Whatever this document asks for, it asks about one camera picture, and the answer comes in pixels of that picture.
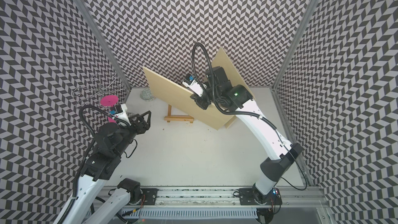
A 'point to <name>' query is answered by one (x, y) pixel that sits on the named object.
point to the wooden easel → (177, 117)
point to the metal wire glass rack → (101, 85)
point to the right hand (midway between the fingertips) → (194, 97)
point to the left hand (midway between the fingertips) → (146, 115)
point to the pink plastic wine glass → (110, 100)
